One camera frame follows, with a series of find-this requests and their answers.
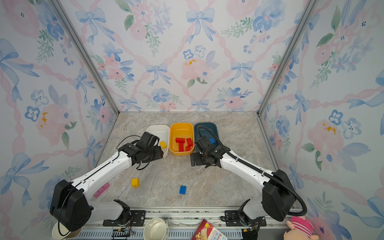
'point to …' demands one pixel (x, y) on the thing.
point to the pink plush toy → (299, 228)
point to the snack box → (205, 231)
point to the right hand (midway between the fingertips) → (197, 158)
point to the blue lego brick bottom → (182, 189)
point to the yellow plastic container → (181, 130)
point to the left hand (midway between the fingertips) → (160, 153)
